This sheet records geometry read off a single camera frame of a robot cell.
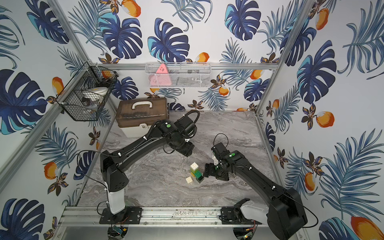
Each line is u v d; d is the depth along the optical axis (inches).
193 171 31.7
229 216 29.1
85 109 32.2
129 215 28.8
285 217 15.7
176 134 21.6
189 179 33.6
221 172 26.5
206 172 28.7
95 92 31.4
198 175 32.4
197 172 32.7
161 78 35.4
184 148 26.7
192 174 33.8
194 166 31.4
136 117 34.6
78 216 30.1
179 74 39.3
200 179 32.8
